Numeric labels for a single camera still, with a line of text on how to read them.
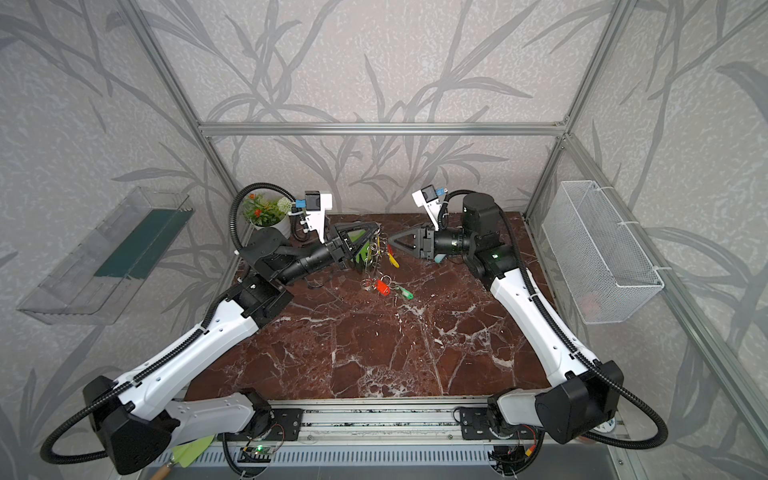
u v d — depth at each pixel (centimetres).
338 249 52
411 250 59
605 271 62
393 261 70
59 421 58
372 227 58
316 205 51
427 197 58
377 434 73
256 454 72
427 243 57
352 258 56
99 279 65
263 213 102
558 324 43
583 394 38
